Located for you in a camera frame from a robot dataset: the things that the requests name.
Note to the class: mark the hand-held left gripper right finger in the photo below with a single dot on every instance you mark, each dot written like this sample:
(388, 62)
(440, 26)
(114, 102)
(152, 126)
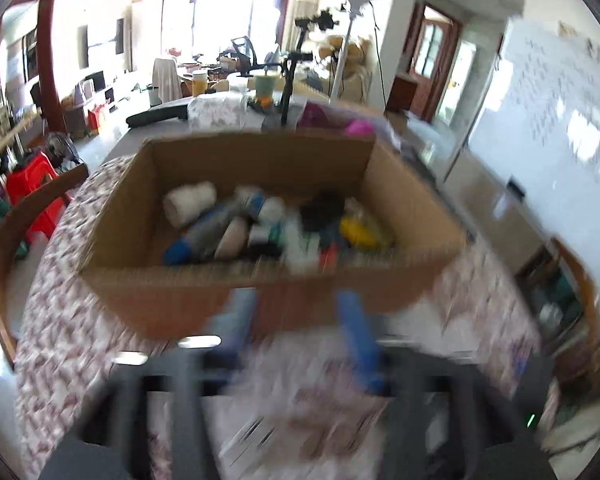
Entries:
(360, 340)

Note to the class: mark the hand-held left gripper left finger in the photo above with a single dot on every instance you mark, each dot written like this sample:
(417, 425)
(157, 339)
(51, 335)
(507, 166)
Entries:
(240, 320)

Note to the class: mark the beige tube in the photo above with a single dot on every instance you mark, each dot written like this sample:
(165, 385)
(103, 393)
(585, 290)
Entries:
(232, 240)

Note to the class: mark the blue capped bottle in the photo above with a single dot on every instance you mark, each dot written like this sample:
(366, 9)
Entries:
(205, 235)

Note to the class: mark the green white bottle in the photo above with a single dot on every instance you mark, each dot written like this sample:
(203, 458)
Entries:
(277, 235)

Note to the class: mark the green snack packet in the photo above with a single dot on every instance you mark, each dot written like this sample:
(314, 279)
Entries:
(302, 245)

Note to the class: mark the yellow plastic item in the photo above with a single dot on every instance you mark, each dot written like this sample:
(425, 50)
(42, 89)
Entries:
(360, 230)

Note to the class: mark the white tape roll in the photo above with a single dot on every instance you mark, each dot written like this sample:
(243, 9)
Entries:
(187, 202)

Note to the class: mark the black fuzzy item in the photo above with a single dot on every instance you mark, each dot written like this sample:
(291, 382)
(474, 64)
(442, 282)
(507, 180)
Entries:
(322, 210)

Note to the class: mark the cardboard box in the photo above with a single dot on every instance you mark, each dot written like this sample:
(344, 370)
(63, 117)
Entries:
(260, 165)

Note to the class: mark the wooden chair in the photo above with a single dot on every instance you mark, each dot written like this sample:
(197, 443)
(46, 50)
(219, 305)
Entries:
(580, 280)
(10, 240)

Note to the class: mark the patterned tissue box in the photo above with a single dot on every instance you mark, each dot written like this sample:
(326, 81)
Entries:
(220, 110)

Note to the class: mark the pink item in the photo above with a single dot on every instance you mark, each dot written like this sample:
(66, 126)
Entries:
(359, 128)

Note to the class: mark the long black object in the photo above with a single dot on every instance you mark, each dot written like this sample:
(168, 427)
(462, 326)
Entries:
(155, 116)

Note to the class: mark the green cup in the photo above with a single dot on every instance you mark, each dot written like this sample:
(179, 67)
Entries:
(265, 89)

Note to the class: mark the yellow jar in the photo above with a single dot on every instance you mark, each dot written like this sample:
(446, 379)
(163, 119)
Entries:
(200, 84)

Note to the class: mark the red plastic stool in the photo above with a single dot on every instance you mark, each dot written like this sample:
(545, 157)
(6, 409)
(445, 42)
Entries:
(35, 185)

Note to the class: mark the black floor fan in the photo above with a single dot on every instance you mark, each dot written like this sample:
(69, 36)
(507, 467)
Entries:
(62, 149)

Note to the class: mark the white cloth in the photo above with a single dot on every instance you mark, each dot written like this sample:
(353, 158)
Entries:
(167, 80)

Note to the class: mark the wooden cabinet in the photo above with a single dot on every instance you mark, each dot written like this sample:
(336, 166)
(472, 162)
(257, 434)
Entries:
(401, 92)

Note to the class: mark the black office chair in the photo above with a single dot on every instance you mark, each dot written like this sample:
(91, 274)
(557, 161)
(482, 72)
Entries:
(245, 52)

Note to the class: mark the wooden door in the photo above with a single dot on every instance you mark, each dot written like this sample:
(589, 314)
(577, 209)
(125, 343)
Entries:
(435, 60)

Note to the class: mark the whiteboard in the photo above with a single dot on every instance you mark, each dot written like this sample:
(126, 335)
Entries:
(555, 100)

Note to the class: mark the black wall socket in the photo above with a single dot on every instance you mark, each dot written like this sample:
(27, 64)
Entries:
(516, 189)

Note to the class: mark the black camera stand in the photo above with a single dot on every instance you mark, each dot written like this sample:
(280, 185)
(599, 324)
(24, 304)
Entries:
(286, 90)

